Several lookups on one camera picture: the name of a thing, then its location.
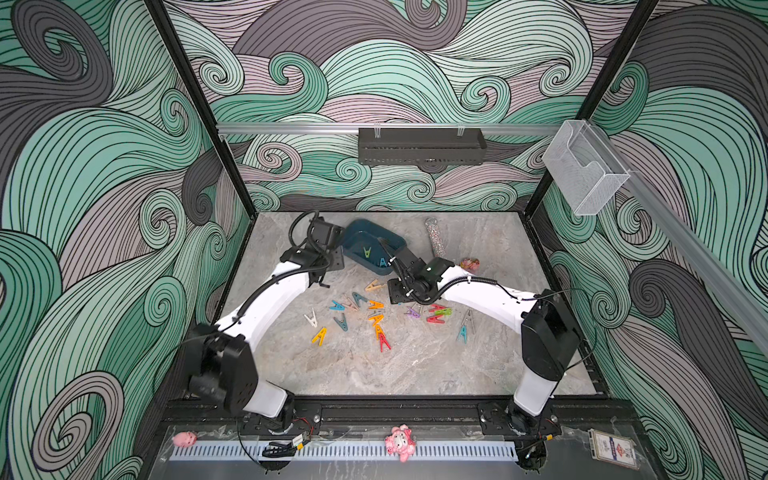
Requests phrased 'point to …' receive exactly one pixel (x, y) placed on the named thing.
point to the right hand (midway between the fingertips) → (393, 296)
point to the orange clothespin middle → (376, 319)
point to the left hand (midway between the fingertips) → (329, 253)
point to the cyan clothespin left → (337, 306)
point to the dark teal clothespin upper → (358, 297)
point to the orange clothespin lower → (378, 331)
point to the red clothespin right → (436, 307)
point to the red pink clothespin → (435, 319)
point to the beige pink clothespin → (351, 306)
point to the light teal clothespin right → (463, 332)
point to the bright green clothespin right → (446, 311)
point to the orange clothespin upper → (376, 305)
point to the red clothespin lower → (382, 341)
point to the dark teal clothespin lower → (343, 323)
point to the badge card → (614, 449)
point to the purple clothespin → (413, 313)
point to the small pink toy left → (185, 439)
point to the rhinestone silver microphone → (437, 243)
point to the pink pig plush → (401, 442)
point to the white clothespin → (314, 320)
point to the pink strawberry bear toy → (472, 263)
